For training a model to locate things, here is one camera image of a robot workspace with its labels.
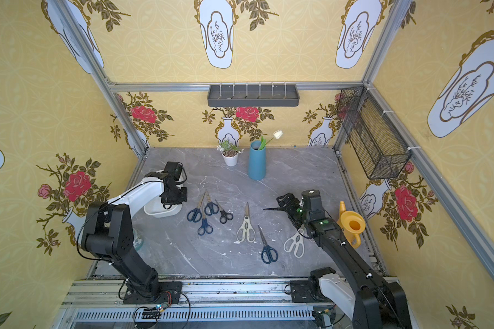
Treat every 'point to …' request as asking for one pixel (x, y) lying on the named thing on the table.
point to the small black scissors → (224, 215)
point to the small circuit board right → (326, 312)
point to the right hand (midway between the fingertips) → (276, 206)
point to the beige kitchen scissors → (248, 229)
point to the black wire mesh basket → (379, 149)
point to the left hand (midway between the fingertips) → (179, 199)
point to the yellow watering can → (352, 224)
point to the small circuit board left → (155, 312)
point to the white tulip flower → (276, 134)
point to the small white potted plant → (230, 152)
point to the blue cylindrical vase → (257, 160)
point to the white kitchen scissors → (296, 244)
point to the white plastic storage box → (157, 209)
